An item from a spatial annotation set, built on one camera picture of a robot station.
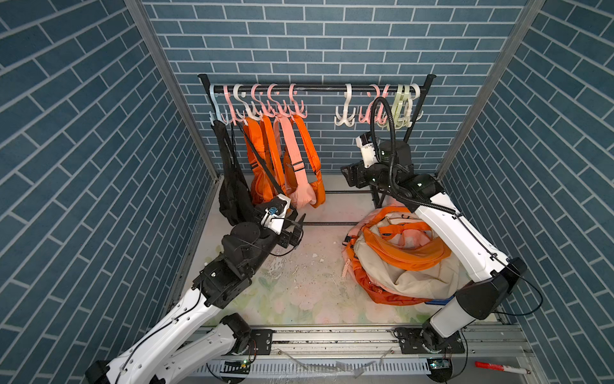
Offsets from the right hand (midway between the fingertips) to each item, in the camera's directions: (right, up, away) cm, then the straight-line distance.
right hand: (353, 166), depth 73 cm
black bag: (-39, -7, +6) cm, 40 cm away
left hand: (-17, -13, -9) cm, 23 cm away
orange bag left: (-28, -3, +7) cm, 29 cm away
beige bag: (+25, -34, -6) cm, 42 cm away
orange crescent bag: (+19, -29, +1) cm, 34 cm away
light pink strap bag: (-16, -9, +11) cm, 22 cm away
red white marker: (+43, -60, -4) cm, 74 cm away
